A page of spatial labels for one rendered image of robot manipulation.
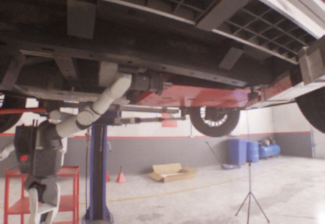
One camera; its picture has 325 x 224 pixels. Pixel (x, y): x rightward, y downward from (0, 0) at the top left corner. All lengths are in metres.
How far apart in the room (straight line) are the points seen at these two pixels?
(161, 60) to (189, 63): 0.15
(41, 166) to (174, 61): 0.98
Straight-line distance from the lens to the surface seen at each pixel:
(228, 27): 0.53
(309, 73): 0.50
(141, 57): 0.67
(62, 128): 0.93
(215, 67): 0.88
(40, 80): 1.35
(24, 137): 1.17
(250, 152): 7.57
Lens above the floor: 1.35
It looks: 11 degrees up
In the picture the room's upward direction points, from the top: straight up
